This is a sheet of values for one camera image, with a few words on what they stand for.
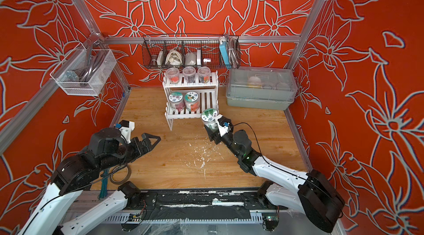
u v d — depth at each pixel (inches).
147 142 21.1
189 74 31.8
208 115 28.0
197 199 29.2
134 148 20.8
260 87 38.5
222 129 25.2
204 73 32.0
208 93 39.5
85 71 30.6
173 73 31.8
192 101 33.6
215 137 26.2
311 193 15.9
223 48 32.8
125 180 31.8
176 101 33.6
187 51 39.6
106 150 17.4
